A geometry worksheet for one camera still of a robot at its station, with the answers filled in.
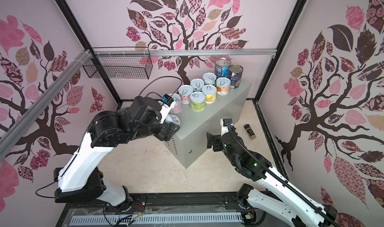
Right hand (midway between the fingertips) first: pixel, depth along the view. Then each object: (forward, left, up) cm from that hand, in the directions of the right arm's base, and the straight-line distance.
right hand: (216, 131), depth 69 cm
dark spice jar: (+15, -26, -24) cm, 39 cm away
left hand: (-4, +20, +12) cm, 24 cm away
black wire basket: (+49, +49, +7) cm, 70 cm away
